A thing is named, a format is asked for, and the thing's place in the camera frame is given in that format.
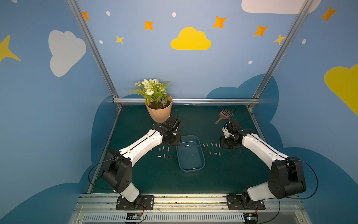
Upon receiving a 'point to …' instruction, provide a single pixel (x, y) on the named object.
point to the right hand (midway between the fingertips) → (223, 143)
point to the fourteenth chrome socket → (219, 153)
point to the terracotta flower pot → (160, 110)
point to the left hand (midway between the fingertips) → (178, 139)
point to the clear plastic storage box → (190, 153)
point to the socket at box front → (194, 168)
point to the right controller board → (251, 218)
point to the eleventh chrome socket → (209, 152)
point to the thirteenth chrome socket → (216, 153)
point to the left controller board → (134, 217)
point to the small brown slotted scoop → (224, 114)
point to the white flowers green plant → (154, 90)
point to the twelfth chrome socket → (159, 156)
